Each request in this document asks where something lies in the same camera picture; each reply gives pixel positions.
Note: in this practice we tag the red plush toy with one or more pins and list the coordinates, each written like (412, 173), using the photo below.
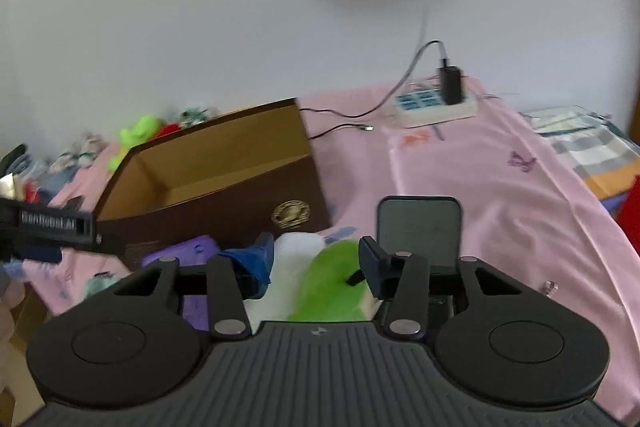
(170, 129)

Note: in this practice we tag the plaid blanket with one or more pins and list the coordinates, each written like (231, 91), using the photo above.
(590, 147)

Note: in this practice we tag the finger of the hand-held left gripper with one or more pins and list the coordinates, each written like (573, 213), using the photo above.
(40, 254)
(110, 244)

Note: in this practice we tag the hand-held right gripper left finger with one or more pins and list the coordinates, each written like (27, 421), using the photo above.
(257, 262)

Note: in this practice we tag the red cloth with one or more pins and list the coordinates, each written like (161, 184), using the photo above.
(631, 212)

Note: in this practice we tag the pink printed bedsheet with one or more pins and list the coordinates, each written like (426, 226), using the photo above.
(475, 187)

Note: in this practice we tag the white power strip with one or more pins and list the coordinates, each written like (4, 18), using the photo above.
(440, 114)

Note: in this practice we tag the black phone stand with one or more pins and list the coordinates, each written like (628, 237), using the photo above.
(420, 227)

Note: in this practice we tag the green plush toy black limbs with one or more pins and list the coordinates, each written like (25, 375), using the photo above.
(330, 277)

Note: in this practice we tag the beige gloves with green tie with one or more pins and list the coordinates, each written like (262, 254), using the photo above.
(85, 147)

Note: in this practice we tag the white fluffy towel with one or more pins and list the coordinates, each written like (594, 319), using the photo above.
(290, 267)

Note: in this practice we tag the brown cardboard box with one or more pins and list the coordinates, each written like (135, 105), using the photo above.
(240, 207)

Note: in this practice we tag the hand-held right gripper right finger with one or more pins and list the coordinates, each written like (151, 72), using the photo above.
(372, 267)

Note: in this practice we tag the purple tissue pack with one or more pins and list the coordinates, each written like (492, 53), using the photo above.
(192, 249)

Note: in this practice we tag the yellow white packet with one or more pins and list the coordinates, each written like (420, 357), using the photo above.
(10, 184)

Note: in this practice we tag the neon green plush toy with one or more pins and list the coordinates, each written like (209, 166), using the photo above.
(142, 127)

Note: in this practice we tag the small panda plush toy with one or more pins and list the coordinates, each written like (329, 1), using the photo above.
(192, 116)

